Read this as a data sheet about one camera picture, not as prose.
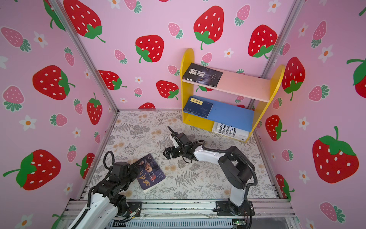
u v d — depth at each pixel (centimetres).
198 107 100
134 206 75
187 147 70
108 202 56
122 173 65
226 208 73
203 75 82
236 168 47
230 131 97
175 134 83
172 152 78
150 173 86
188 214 73
